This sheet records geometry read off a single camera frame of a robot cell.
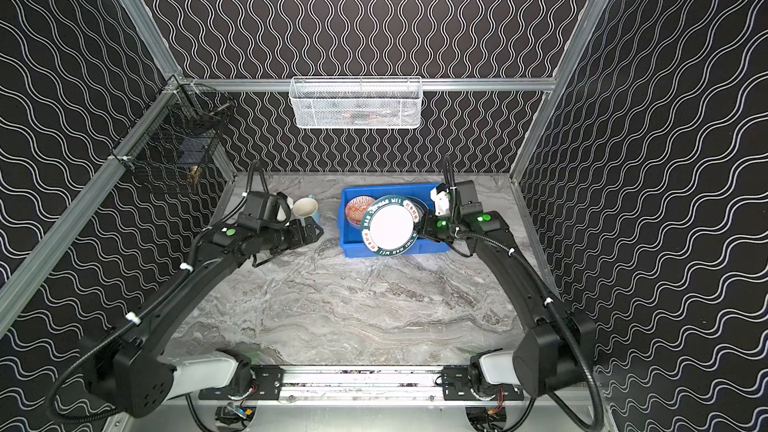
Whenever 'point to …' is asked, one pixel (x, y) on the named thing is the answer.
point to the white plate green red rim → (416, 208)
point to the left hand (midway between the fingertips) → (311, 231)
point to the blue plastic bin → (351, 243)
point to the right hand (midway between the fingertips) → (417, 226)
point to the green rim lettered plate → (391, 225)
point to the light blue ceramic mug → (307, 207)
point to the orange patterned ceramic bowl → (355, 208)
